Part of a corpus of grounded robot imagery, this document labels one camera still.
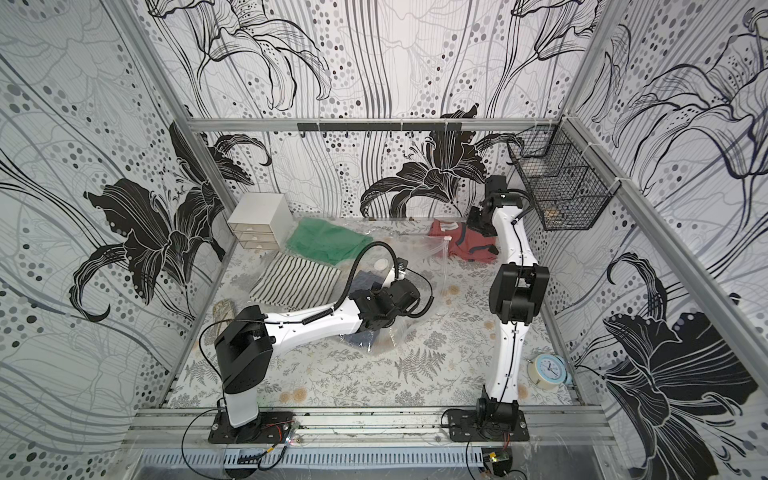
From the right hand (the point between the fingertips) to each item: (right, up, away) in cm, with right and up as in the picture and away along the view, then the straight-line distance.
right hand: (481, 220), depth 98 cm
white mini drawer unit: (-75, 0, +4) cm, 76 cm away
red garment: (-3, -7, +10) cm, 12 cm away
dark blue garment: (-40, -20, 0) cm, 44 cm away
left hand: (-30, -22, -12) cm, 39 cm away
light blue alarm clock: (+11, -42, -21) cm, 48 cm away
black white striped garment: (-63, -21, +2) cm, 67 cm away
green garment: (-56, -6, +11) cm, 58 cm away
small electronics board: (-4, -60, -28) cm, 66 cm away
